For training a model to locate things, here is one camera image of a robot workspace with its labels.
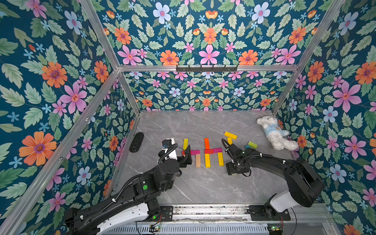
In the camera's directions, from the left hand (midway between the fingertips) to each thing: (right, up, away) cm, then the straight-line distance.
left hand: (184, 147), depth 67 cm
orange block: (+13, -3, +35) cm, 37 cm away
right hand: (+29, -16, +21) cm, 39 cm away
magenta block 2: (+19, -6, +28) cm, 35 cm away
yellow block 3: (+30, +3, +37) cm, 48 cm away
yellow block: (+13, -13, +25) cm, 31 cm away
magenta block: (+4, -8, +29) cm, 31 cm away
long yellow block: (-2, -2, +33) cm, 33 cm away
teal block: (+41, -4, +32) cm, 52 cm away
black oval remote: (-36, -2, +31) cm, 47 cm away
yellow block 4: (+29, -1, +34) cm, 45 cm away
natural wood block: (+7, -12, +24) cm, 28 cm away
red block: (+14, -7, +29) cm, 33 cm away
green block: (+44, -3, +31) cm, 54 cm away
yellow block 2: (+21, -12, +25) cm, 35 cm away
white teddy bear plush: (+58, +4, +28) cm, 65 cm away
